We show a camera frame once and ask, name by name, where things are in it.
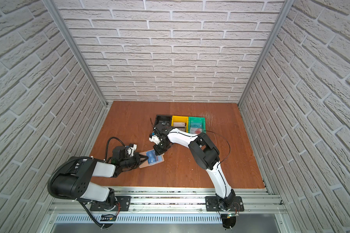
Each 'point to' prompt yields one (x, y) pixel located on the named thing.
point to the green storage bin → (197, 119)
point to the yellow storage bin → (180, 119)
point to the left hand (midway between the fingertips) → (150, 156)
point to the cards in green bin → (196, 127)
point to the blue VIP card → (152, 156)
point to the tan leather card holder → (160, 158)
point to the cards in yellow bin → (180, 125)
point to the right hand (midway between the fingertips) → (160, 153)
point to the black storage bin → (163, 122)
